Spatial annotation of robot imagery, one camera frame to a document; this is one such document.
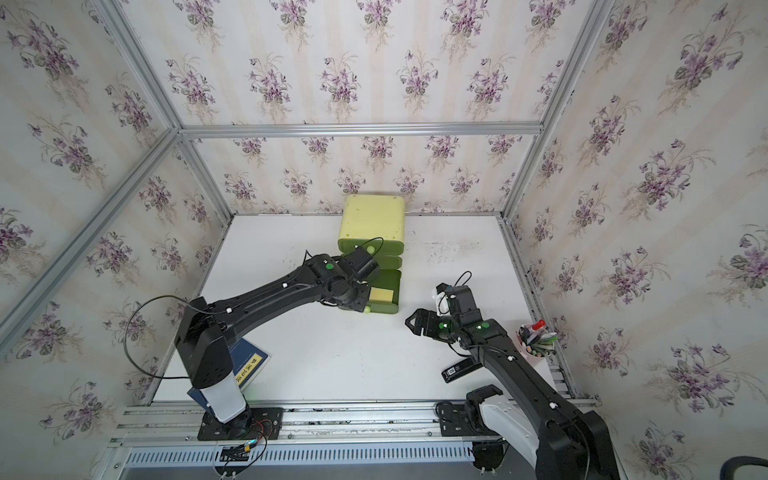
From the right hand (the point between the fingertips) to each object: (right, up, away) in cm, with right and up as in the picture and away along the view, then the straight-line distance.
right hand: (420, 325), depth 82 cm
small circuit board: (-47, -29, -10) cm, 56 cm away
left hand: (-16, +6, 0) cm, 18 cm away
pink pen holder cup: (+30, -3, -4) cm, 31 cm away
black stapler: (+11, -10, -4) cm, 16 cm away
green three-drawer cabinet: (-13, +29, +6) cm, 33 cm away
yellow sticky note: (-11, +6, +14) cm, 19 cm away
